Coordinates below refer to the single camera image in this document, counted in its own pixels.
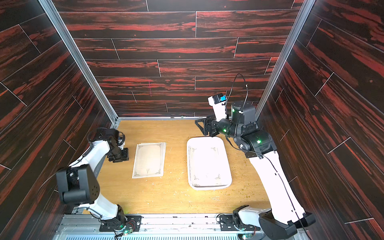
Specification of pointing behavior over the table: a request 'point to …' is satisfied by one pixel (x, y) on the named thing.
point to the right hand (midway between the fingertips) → (206, 117)
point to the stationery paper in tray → (206, 167)
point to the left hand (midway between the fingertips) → (126, 158)
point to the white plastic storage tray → (213, 142)
